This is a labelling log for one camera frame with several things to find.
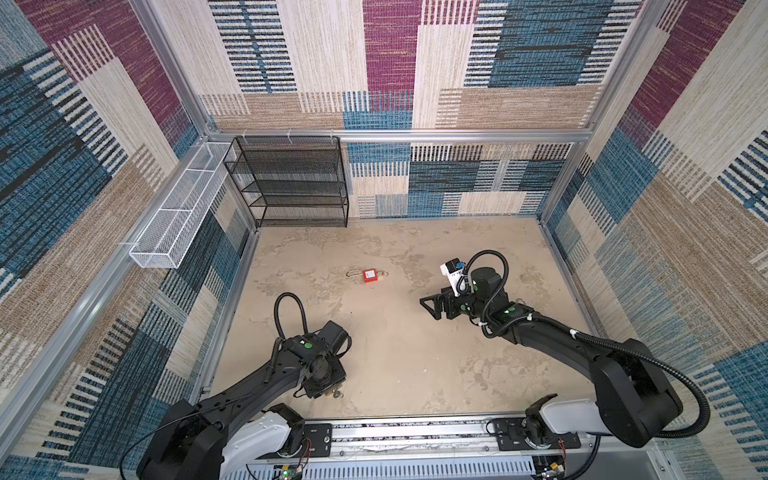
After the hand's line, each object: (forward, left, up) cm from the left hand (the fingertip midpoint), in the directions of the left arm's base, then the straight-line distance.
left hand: (339, 377), depth 82 cm
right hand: (+18, -26, +10) cm, 33 cm away
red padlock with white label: (+33, -7, +1) cm, 34 cm away
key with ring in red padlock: (+35, -12, -1) cm, 37 cm away
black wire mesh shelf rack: (+65, +21, +15) cm, 70 cm away
